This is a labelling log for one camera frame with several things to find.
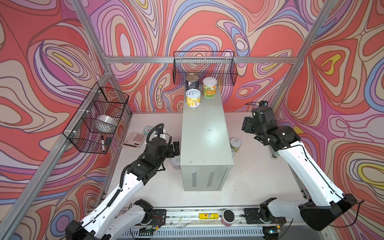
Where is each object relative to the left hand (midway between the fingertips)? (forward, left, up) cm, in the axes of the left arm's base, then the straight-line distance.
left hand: (173, 142), depth 76 cm
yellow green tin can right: (+10, -38, -17) cm, 43 cm away
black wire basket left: (+3, +39, +8) cm, 40 cm away
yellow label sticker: (-30, -18, -20) cm, 40 cm away
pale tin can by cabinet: (-17, -4, +12) cm, 22 cm away
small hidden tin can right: (+3, -35, -17) cm, 39 cm away
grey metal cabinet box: (-15, -15, +11) cm, 24 cm away
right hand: (+5, -39, +8) cm, 40 cm away
